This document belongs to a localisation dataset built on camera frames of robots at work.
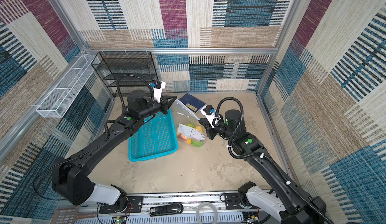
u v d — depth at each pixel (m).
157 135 0.99
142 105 0.58
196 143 0.88
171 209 0.69
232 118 0.52
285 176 0.43
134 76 0.57
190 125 0.91
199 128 0.90
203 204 0.70
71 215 0.71
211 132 0.62
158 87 0.63
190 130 0.81
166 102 0.65
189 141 0.89
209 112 0.58
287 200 0.40
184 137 0.87
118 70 1.08
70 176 0.40
